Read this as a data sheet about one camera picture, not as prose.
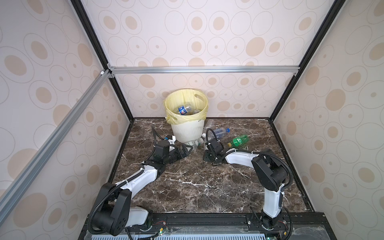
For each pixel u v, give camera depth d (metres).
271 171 0.51
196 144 1.03
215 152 0.76
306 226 0.73
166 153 0.68
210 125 1.13
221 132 1.06
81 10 0.69
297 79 0.95
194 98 1.00
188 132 0.94
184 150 0.75
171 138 0.79
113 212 0.41
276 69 0.91
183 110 0.97
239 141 1.00
